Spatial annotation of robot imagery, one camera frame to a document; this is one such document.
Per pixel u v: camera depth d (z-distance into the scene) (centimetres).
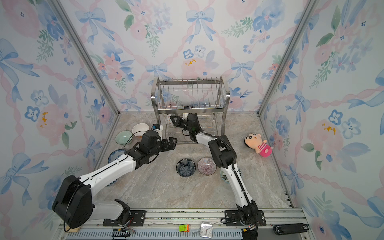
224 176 86
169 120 100
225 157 65
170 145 75
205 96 113
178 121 92
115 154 93
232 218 74
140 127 106
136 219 74
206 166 90
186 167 90
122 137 101
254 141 94
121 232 73
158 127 75
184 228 69
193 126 85
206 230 69
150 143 64
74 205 40
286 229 68
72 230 42
